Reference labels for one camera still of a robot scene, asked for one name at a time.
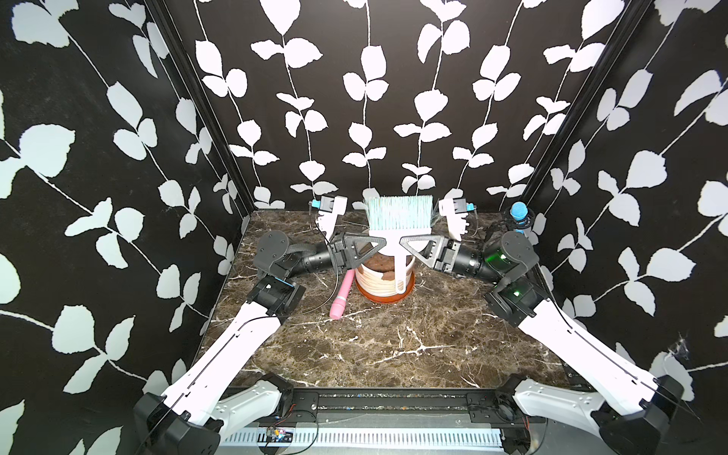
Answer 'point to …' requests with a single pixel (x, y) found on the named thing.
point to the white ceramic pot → (372, 282)
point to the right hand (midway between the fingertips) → (402, 245)
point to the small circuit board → (279, 436)
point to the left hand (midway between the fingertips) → (382, 245)
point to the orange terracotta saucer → (387, 299)
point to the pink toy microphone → (337, 306)
